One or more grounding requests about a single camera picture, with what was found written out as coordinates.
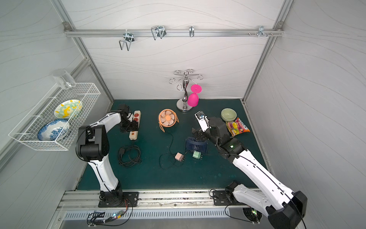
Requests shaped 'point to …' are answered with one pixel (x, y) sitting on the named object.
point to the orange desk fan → (167, 118)
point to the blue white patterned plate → (53, 130)
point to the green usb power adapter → (197, 154)
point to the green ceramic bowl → (228, 114)
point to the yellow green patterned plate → (67, 109)
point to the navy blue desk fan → (192, 145)
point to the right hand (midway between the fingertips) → (202, 122)
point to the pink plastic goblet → (193, 98)
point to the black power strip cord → (127, 164)
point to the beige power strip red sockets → (136, 116)
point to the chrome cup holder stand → (182, 105)
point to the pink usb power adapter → (179, 157)
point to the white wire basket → (55, 118)
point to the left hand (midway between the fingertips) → (134, 129)
